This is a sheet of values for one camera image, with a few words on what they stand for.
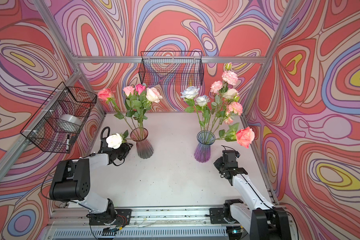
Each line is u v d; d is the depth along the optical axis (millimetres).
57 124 719
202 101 728
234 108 657
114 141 548
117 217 732
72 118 738
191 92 677
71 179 459
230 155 673
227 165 661
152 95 659
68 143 719
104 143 761
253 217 427
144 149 871
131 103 736
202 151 939
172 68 962
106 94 721
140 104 710
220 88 677
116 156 840
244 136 525
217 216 732
